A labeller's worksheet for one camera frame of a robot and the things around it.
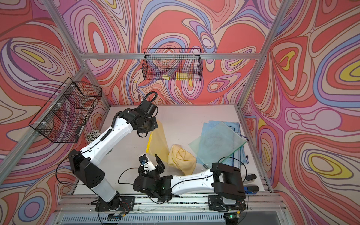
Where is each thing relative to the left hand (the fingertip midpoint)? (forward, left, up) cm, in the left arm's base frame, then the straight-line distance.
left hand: (157, 126), depth 80 cm
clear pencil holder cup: (-4, +38, -3) cm, 38 cm away
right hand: (-18, +2, -7) cm, 20 cm away
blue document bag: (+17, -35, -22) cm, 45 cm away
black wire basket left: (-3, +49, +9) cm, 50 cm away
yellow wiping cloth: (-13, -14, -18) cm, 26 cm away
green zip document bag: (+1, -38, -21) cm, 44 cm away
